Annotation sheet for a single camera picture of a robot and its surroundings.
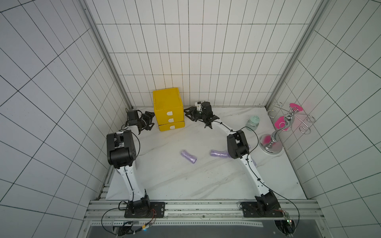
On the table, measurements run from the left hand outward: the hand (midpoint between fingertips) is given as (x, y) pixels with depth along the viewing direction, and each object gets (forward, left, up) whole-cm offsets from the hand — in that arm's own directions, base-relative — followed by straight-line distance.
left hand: (156, 117), depth 102 cm
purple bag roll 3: (-29, -64, -8) cm, 71 cm away
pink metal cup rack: (-17, -79, -7) cm, 81 cm away
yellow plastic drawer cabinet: (-3, -11, +11) cm, 16 cm away
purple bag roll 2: (-25, -43, -6) cm, 50 cm away
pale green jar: (-3, -68, -2) cm, 68 cm away
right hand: (+7, -21, +2) cm, 23 cm away
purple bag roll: (-27, -24, -7) cm, 36 cm away
